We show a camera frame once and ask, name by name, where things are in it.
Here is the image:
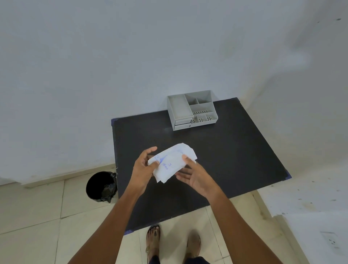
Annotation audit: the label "person's right hand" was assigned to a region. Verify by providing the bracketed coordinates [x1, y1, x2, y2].
[175, 154, 222, 201]

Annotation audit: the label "person's left hand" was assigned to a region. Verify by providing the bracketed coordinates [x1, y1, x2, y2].
[126, 146, 161, 198]

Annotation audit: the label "white plastic packet bag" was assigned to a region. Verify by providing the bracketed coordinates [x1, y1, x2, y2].
[147, 143, 198, 184]

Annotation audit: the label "black trash bin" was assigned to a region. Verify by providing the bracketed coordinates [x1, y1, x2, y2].
[86, 171, 118, 204]

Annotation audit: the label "grey desk organizer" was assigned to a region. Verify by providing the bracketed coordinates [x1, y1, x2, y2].
[167, 90, 219, 132]

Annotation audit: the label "person's left forearm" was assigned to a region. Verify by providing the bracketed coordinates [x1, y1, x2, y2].
[67, 187, 143, 264]

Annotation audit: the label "person's right forearm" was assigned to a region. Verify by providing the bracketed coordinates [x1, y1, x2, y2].
[208, 190, 285, 264]

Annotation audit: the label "person's right sandal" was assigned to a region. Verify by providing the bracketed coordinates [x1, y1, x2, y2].
[185, 231, 202, 260]

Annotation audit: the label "person's sandal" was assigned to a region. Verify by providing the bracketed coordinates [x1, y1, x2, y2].
[185, 231, 202, 260]
[145, 225, 161, 264]

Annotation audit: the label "person's left sandal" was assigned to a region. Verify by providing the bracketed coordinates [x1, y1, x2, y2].
[145, 225, 161, 264]

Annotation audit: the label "person's black trousers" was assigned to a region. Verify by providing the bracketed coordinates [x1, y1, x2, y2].
[148, 254, 211, 264]

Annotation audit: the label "white wall socket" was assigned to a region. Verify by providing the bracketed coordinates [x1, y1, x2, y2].
[320, 231, 342, 249]

